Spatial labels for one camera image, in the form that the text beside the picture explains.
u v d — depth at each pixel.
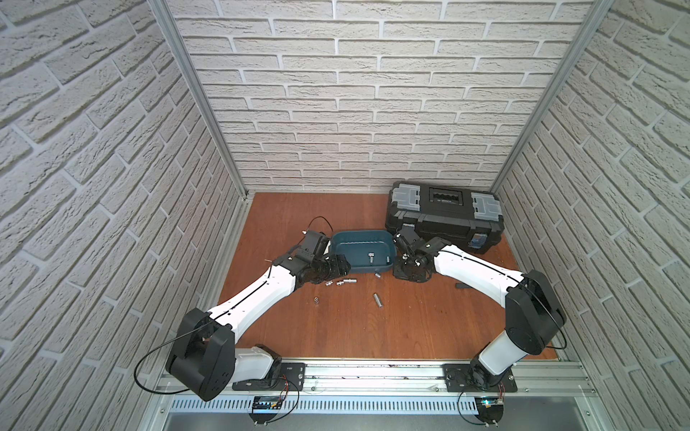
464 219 0.90
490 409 0.71
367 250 0.99
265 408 0.72
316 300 0.87
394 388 0.73
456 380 0.73
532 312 0.44
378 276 0.94
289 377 0.74
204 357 0.40
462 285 0.56
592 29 0.71
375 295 0.89
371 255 0.97
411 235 0.69
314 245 0.64
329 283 0.91
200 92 0.86
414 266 0.63
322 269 0.71
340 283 0.91
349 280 0.92
